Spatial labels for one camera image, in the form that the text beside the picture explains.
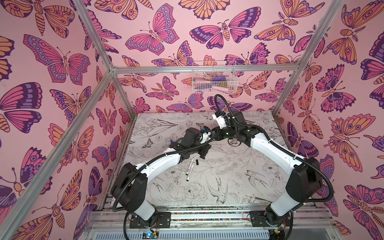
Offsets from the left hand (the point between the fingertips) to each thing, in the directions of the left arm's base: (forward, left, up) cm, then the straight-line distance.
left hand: (211, 142), depth 82 cm
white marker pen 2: (-9, +12, -17) cm, 22 cm away
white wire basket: (+40, -4, +16) cm, 43 cm away
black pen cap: (-3, +8, -18) cm, 20 cm away
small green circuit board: (-41, +32, -19) cm, 55 cm away
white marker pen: (-10, +14, -18) cm, 25 cm away
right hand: (+4, +1, +4) cm, 6 cm away
